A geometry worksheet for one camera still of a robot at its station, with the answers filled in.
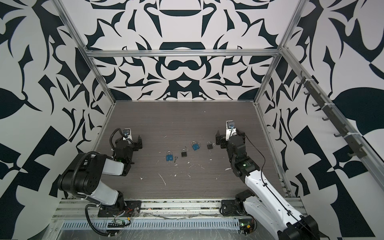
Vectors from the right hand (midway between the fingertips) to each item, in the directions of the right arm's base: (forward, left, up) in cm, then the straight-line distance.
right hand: (229, 129), depth 78 cm
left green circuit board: (-38, +54, -18) cm, 68 cm away
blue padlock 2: (+2, +18, -21) cm, 27 cm away
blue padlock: (-5, +33, -21) cm, 40 cm away
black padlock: (-3, +25, -20) cm, 32 cm away
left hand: (+5, +57, -12) cm, 58 cm away
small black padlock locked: (+2, +8, -21) cm, 23 cm away
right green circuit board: (-39, -6, -23) cm, 46 cm away
